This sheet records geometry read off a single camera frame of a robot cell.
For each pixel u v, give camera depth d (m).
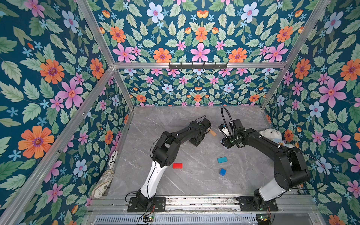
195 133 0.70
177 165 0.90
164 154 0.57
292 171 0.45
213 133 1.02
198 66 0.93
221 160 0.89
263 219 0.71
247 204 0.73
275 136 0.91
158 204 0.73
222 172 0.84
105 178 0.80
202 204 0.75
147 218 0.72
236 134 0.72
